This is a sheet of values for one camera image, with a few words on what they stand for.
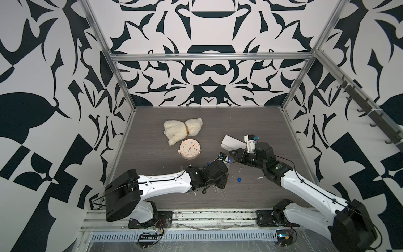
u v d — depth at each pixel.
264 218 0.74
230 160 0.77
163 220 0.74
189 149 0.95
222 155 0.70
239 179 0.87
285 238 0.71
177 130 0.96
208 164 0.62
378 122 0.56
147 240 0.73
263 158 0.61
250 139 0.75
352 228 0.41
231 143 0.96
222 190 0.83
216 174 0.58
